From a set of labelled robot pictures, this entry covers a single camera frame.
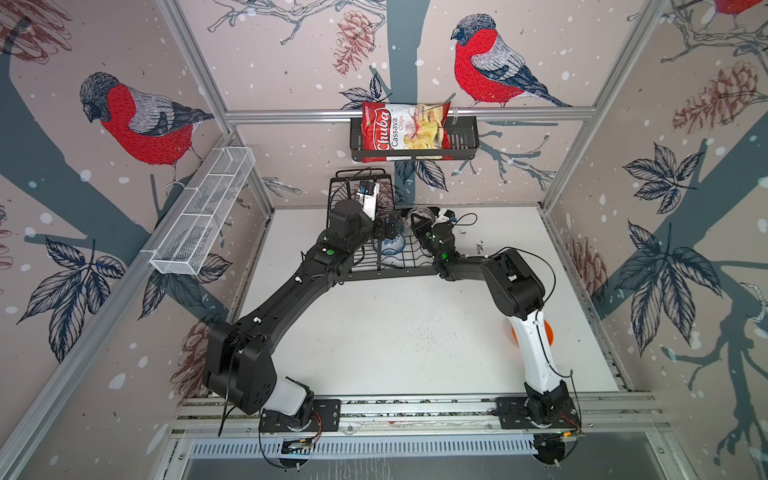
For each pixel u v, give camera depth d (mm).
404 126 878
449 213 952
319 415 728
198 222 762
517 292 598
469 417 747
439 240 815
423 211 1104
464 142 951
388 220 709
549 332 833
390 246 1063
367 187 647
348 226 593
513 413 739
